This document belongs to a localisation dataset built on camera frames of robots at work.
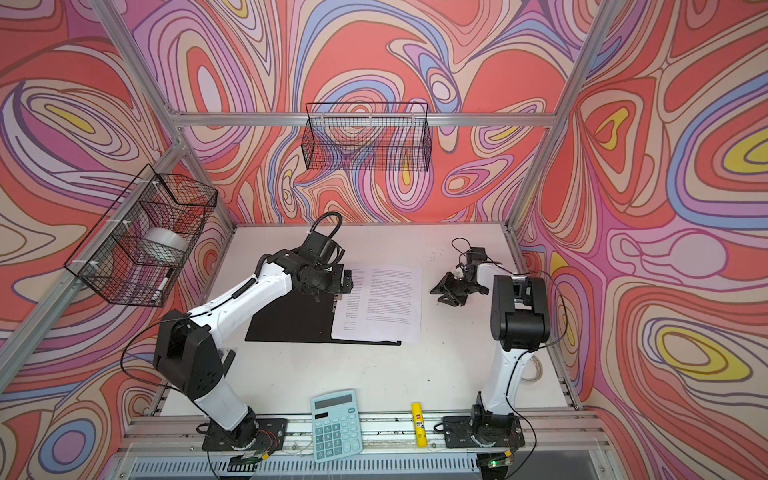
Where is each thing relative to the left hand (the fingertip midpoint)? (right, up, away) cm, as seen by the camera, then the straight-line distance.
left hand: (343, 282), depth 86 cm
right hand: (+29, -6, +12) cm, 32 cm away
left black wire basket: (-46, +10, -17) cm, 50 cm away
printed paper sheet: (+12, -8, +10) cm, 18 cm away
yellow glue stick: (+21, -34, -13) cm, 42 cm away
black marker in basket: (-42, -1, -16) cm, 45 cm away
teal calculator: (0, -35, -13) cm, 37 cm away
